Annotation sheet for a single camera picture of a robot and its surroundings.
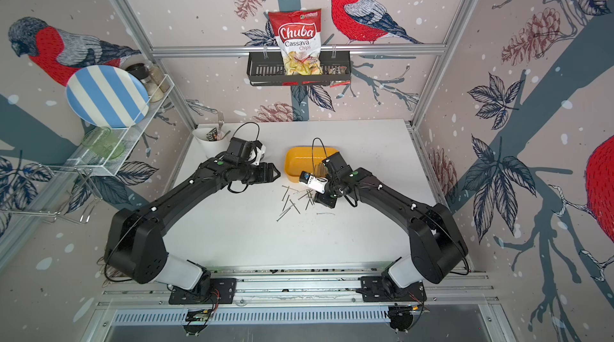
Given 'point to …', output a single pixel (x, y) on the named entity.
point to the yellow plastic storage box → (299, 159)
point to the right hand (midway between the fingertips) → (318, 191)
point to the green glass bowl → (102, 140)
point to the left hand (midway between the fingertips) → (276, 170)
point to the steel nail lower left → (283, 214)
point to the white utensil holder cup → (211, 149)
